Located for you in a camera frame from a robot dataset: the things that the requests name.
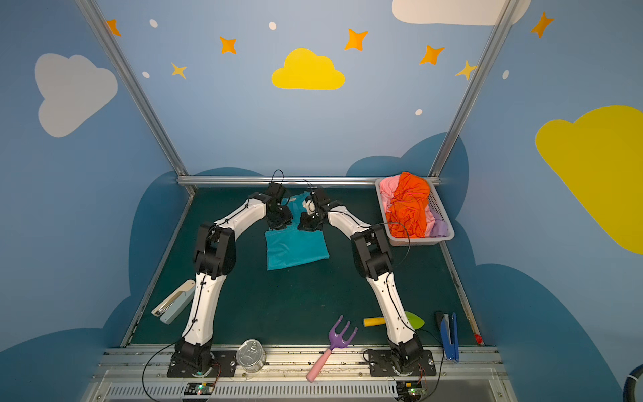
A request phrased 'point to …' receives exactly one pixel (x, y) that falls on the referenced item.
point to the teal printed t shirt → (290, 246)
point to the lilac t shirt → (439, 227)
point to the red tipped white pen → (478, 337)
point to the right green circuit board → (408, 391)
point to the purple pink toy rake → (336, 342)
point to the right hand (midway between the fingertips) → (300, 224)
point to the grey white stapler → (174, 302)
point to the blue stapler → (449, 334)
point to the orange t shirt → (406, 216)
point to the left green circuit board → (198, 389)
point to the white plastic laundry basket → (435, 208)
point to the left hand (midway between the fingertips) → (293, 221)
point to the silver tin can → (250, 355)
